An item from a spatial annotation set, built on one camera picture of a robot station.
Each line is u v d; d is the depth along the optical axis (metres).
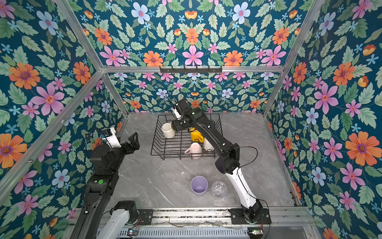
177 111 0.70
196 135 0.93
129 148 0.62
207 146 0.93
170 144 1.01
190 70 0.93
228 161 0.64
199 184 0.80
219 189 0.82
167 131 0.98
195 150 0.86
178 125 0.77
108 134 0.57
